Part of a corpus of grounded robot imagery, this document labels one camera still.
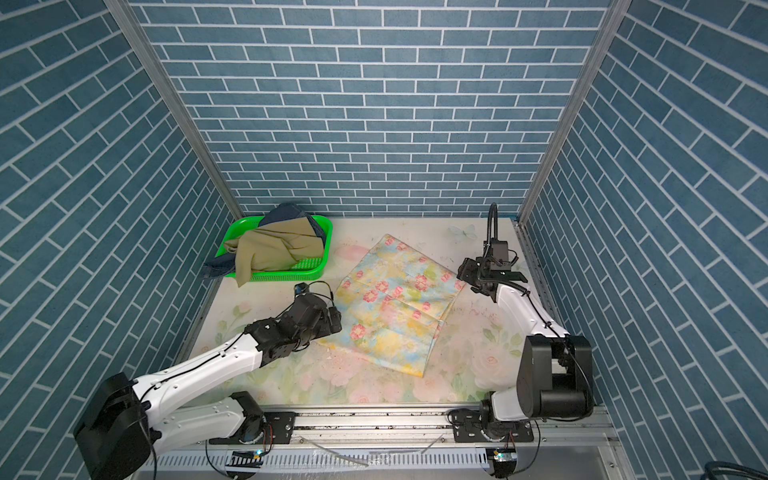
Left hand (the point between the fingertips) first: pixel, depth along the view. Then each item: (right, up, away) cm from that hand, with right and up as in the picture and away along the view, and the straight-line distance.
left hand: (333, 318), depth 84 cm
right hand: (+39, +14, +7) cm, 42 cm away
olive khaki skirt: (-21, +20, +9) cm, 30 cm away
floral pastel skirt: (+17, +2, +12) cm, 21 cm away
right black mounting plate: (+36, -25, -10) cm, 45 cm away
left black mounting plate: (-12, -25, -9) cm, 29 cm away
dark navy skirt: (-23, +32, +22) cm, 45 cm away
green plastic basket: (-12, +13, +13) cm, 21 cm away
